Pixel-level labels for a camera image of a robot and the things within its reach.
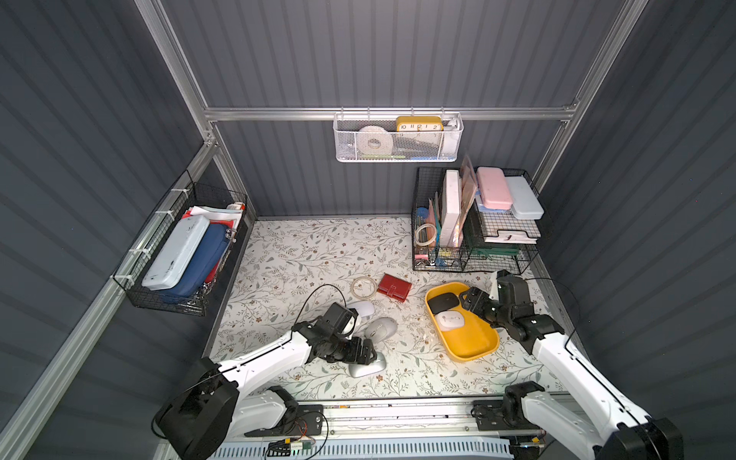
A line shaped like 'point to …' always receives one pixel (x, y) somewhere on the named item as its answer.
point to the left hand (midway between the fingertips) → (363, 358)
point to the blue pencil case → (202, 265)
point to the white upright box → (450, 207)
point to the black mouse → (443, 302)
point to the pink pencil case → (494, 188)
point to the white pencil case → (165, 270)
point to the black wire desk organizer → (475, 219)
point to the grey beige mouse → (380, 329)
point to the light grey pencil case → (524, 203)
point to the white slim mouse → (448, 320)
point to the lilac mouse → (363, 309)
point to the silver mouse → (358, 370)
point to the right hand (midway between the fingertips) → (475, 306)
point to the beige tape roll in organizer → (430, 241)
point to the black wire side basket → (190, 198)
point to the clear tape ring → (364, 296)
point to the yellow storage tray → (475, 339)
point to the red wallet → (394, 287)
